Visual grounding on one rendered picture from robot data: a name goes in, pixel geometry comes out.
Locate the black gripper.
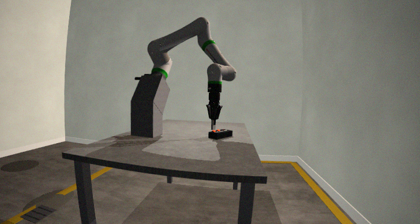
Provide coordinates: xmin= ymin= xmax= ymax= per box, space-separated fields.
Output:
xmin=206 ymin=92 xmax=222 ymax=130

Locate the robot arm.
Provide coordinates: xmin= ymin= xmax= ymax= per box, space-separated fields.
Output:
xmin=144 ymin=17 xmax=237 ymax=93

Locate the black power strip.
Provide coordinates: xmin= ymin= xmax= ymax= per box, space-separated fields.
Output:
xmin=208 ymin=129 xmax=233 ymax=140

